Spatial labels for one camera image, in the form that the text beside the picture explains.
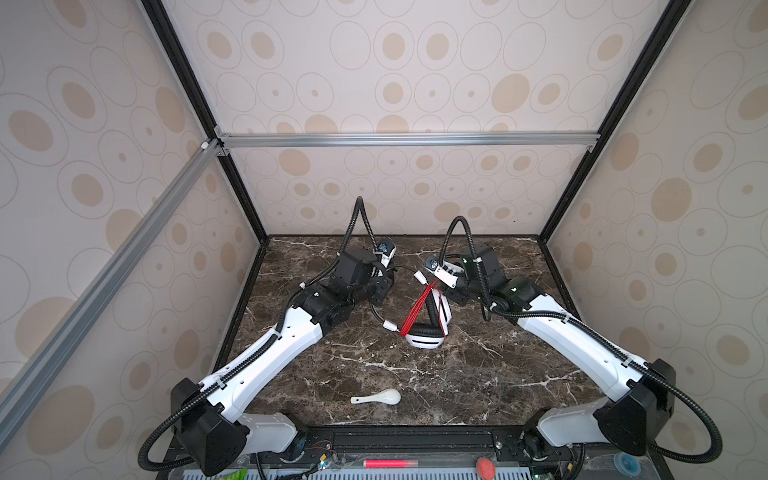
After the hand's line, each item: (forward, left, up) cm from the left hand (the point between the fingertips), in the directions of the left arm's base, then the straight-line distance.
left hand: (392, 270), depth 73 cm
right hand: (+4, -15, -5) cm, 17 cm away
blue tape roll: (-37, -57, -28) cm, 73 cm away
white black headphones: (-13, -9, -5) cm, 17 cm away
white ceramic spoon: (-22, +1, -28) cm, 36 cm away
